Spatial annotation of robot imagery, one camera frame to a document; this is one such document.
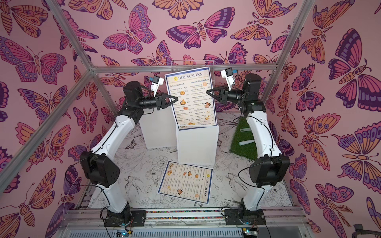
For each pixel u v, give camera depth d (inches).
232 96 24.6
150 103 25.7
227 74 23.8
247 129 42.5
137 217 29.1
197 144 32.6
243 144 39.0
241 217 26.1
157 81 25.0
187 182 33.7
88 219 29.5
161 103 25.0
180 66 37.1
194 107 27.8
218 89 25.1
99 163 18.3
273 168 17.9
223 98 24.3
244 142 39.3
